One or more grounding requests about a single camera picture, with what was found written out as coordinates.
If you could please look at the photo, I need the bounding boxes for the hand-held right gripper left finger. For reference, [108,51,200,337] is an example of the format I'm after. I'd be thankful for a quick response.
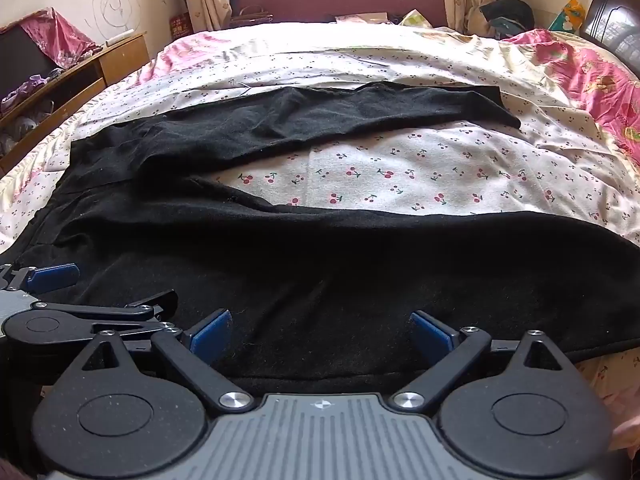
[80,309,253,413]

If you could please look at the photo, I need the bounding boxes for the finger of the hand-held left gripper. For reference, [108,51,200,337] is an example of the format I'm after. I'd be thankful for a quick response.
[32,289,181,337]
[0,263,80,295]

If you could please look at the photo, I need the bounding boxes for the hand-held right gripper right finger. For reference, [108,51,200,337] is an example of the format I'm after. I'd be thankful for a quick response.
[391,311,582,413]

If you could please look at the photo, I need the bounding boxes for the black pants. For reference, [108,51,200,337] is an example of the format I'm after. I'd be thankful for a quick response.
[0,81,640,398]

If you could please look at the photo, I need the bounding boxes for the grey clothes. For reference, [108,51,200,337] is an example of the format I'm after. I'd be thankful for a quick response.
[0,112,53,158]

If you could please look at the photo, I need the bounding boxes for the cherry print bed sheet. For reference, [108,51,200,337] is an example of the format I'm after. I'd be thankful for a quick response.
[0,22,640,411]

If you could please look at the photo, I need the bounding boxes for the purple cloth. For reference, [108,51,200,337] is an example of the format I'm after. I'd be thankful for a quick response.
[0,74,63,111]

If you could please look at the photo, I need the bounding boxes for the black television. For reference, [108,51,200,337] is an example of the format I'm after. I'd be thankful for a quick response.
[0,25,58,98]

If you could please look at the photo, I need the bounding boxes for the wooden cabinet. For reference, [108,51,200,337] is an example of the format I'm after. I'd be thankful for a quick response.
[0,32,150,176]

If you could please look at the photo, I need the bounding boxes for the red box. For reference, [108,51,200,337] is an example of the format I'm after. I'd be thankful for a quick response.
[169,12,193,41]

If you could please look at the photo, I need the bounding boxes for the pink floral quilt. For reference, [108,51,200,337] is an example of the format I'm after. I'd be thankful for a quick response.
[0,27,640,256]

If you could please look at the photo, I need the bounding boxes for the brown handbag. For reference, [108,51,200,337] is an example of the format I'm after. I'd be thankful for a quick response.
[229,5,276,28]

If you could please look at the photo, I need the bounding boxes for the yellow green plastic bag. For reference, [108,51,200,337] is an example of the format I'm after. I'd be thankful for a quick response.
[397,9,433,28]

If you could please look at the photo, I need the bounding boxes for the pile of dark clothes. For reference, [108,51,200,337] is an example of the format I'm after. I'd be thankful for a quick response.
[467,0,536,38]

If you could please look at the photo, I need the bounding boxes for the green orange plastic bag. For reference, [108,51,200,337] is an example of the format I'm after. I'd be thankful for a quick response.
[548,0,586,35]

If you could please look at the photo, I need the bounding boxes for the dark wooden headboard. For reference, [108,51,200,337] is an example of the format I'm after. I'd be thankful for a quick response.
[580,0,640,46]

